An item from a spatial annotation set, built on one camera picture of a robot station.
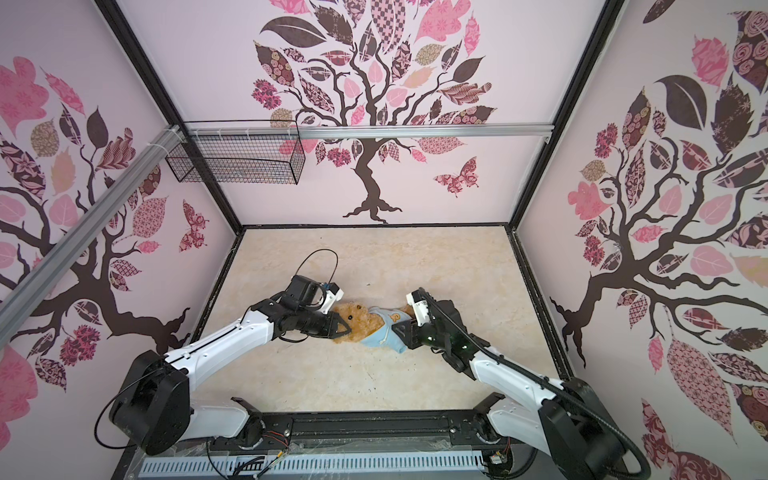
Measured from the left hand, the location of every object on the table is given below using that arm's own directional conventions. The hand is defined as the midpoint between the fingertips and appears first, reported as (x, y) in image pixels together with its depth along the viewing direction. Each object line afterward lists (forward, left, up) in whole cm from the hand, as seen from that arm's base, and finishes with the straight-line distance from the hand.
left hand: (347, 335), depth 81 cm
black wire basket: (+52, +37, +24) cm, 69 cm away
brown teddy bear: (+3, -4, +3) cm, 6 cm away
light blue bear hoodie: (0, -11, 0) cm, 11 cm away
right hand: (+3, -14, +2) cm, 14 cm away
